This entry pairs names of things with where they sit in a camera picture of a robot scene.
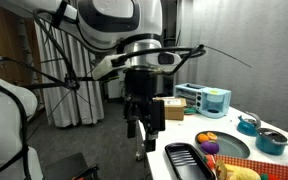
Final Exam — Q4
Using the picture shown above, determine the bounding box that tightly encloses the brown wooden door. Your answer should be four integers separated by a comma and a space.
0, 1, 43, 101

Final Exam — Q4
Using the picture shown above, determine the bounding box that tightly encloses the gray round plate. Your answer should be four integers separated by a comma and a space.
194, 130, 251, 160

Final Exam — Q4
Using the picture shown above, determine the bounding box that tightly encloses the teal bowl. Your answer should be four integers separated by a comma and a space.
254, 127, 288, 156

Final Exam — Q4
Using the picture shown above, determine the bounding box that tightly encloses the orange toy vegetable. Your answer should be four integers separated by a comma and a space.
203, 154, 217, 171

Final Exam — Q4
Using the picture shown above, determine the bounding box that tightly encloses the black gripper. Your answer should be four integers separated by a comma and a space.
123, 68, 167, 153

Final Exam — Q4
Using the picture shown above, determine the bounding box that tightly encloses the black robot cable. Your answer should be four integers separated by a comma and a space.
0, 8, 208, 180

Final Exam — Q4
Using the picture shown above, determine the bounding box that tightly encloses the whole orange toy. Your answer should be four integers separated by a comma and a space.
197, 133, 210, 144

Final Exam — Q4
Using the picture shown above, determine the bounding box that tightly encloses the red checked basket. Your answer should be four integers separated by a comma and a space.
213, 154, 288, 180

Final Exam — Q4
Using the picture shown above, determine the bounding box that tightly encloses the small green toy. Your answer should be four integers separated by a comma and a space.
184, 106, 198, 116

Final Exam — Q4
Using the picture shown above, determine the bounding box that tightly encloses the teal toy kettle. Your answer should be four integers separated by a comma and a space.
236, 110, 262, 137

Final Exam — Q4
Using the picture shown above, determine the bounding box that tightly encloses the kiwi slice plush toy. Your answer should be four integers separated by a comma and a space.
215, 158, 229, 180

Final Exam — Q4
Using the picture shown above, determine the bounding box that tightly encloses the cardboard box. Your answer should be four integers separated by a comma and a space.
153, 96, 187, 122

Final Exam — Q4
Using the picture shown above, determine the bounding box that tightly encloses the purple plush toy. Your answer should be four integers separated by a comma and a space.
199, 139, 220, 155

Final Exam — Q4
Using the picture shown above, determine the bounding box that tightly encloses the white pleated curtain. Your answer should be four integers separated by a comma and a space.
33, 18, 106, 129

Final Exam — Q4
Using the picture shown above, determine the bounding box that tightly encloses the black tripod stand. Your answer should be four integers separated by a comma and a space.
3, 56, 100, 141

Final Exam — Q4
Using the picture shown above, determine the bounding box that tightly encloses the table leg with caster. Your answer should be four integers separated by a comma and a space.
135, 123, 146, 163

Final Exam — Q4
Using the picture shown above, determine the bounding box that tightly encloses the orange half toy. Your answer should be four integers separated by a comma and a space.
206, 131, 219, 141

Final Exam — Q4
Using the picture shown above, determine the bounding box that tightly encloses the black plastic tray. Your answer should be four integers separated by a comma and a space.
164, 142, 217, 180

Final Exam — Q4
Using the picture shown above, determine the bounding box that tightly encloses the black flat box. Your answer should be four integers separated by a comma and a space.
43, 152, 100, 180

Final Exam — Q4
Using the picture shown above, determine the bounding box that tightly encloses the blue toy oven coffee maker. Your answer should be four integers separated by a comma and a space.
173, 83, 232, 120

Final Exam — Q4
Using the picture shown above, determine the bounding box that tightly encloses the yellow plush toy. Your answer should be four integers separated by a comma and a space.
224, 163, 262, 180

